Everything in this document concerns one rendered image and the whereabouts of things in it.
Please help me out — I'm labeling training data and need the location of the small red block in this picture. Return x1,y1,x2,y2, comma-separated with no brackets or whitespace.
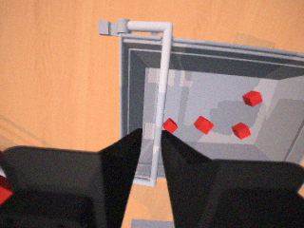
163,118,178,133
242,91,263,106
194,116,214,135
232,123,251,139

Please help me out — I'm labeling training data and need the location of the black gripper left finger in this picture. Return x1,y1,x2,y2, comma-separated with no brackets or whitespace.
0,128,143,228

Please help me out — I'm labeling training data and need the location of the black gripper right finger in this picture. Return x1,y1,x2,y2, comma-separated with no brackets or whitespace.
161,130,304,228

